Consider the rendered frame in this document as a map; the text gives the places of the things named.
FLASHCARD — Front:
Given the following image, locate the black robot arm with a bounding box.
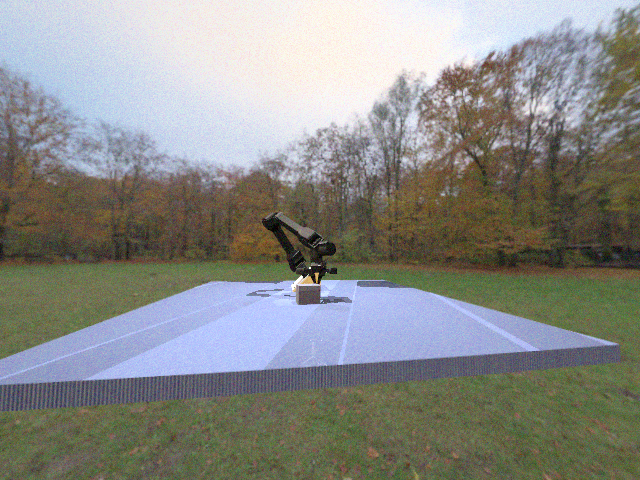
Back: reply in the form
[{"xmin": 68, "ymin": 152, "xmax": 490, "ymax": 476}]
[{"xmin": 262, "ymin": 212, "xmax": 336, "ymax": 273}]

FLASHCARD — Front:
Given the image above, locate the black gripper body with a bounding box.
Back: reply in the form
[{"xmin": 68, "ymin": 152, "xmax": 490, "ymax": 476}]
[{"xmin": 296, "ymin": 256, "xmax": 337, "ymax": 275}]

